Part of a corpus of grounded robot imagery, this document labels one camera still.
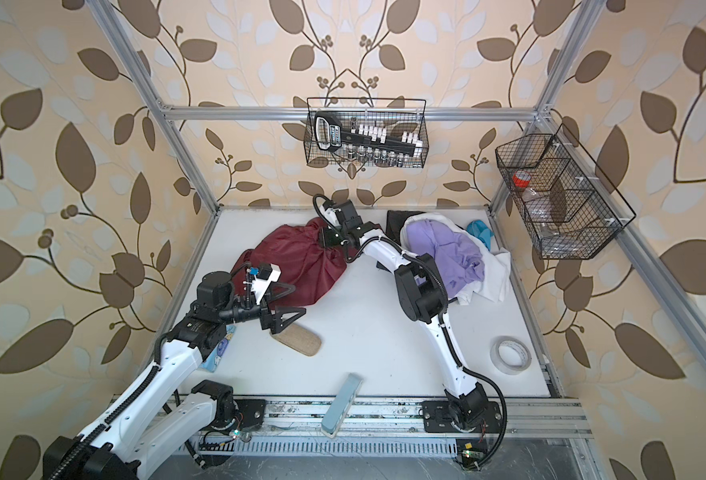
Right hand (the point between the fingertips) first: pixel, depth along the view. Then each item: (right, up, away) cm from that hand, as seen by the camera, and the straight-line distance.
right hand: (319, 238), depth 99 cm
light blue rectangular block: (+9, -43, -23) cm, 50 cm away
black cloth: (+27, +6, +14) cm, 31 cm away
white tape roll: (+57, -33, -15) cm, 68 cm away
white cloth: (+58, -8, -4) cm, 59 cm away
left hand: (-1, -15, -27) cm, 31 cm away
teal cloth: (+59, +3, +10) cm, 59 cm away
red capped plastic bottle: (+62, +17, -12) cm, 65 cm away
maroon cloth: (-1, -10, -4) cm, 11 cm away
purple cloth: (+43, -6, -11) cm, 45 cm away
